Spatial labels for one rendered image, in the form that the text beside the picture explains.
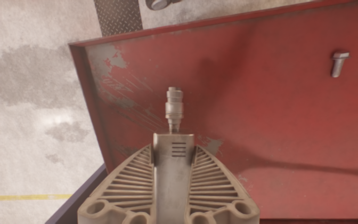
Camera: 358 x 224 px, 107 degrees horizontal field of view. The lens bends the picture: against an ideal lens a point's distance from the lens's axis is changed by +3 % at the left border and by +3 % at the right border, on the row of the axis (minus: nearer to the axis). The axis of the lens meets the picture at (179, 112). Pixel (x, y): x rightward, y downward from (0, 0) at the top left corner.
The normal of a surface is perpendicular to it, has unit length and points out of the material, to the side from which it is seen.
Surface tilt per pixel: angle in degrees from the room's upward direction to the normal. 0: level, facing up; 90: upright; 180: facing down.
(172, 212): 13
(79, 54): 90
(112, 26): 0
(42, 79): 0
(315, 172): 0
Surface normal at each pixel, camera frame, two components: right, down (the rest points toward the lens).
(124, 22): -0.09, 0.27
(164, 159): 0.02, 0.08
